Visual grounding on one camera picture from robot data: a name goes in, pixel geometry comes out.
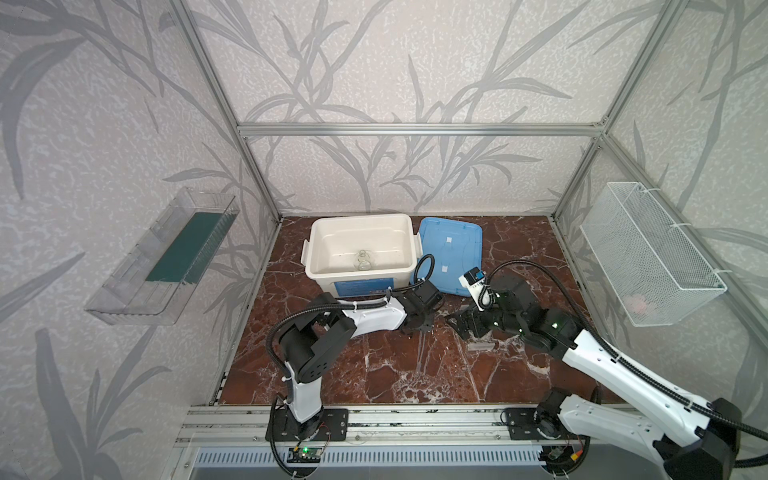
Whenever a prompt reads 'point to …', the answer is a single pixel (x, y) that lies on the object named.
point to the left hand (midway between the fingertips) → (427, 312)
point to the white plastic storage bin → (359, 255)
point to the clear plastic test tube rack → (480, 344)
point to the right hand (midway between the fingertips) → (457, 301)
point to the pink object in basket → (636, 302)
